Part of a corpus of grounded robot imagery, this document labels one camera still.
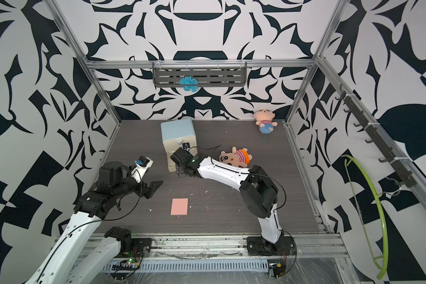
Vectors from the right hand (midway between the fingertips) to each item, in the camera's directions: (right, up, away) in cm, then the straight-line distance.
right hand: (186, 165), depth 88 cm
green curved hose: (+62, -26, -36) cm, 77 cm away
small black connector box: (+39, -39, -17) cm, 58 cm away
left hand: (-13, -1, -12) cm, 18 cm away
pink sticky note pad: (-3, -19, -3) cm, 20 cm away
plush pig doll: (+27, +3, +8) cm, 28 cm away
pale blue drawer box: (-5, +15, +5) cm, 17 cm away
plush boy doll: (+46, +26, +26) cm, 59 cm away
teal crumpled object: (+1, +41, +3) cm, 41 cm away
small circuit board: (-20, -38, -15) cm, 46 cm away
